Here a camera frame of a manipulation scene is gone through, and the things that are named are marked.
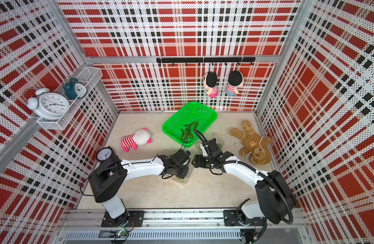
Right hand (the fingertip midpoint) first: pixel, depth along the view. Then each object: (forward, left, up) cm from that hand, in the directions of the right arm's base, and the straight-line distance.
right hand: (199, 162), depth 85 cm
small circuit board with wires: (-32, +37, -6) cm, 49 cm away
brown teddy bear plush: (+12, -34, -1) cm, 36 cm away
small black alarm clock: (+9, +61, -5) cm, 62 cm away
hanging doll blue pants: (+44, -24, +25) cm, 56 cm away
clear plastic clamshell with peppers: (-7, +14, -6) cm, 17 cm away
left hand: (-2, +8, -7) cm, 11 cm away
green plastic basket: (+47, +2, -6) cm, 47 cm away
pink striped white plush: (+18, +38, -1) cm, 43 cm away
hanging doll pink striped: (+44, -8, +24) cm, 51 cm away
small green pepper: (+26, +9, -6) cm, 28 cm away
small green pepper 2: (+34, +7, -7) cm, 35 cm away
